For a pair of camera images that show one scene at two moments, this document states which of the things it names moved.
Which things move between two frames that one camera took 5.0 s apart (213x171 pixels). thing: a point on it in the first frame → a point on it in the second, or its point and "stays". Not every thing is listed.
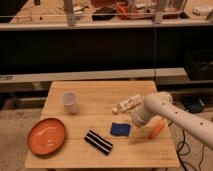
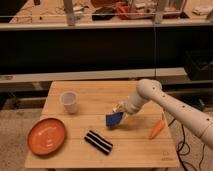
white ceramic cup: x=69 y=99 stays
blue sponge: x=120 y=129 → x=113 y=119
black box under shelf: x=198 y=64 stays
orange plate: x=45 y=136 stays
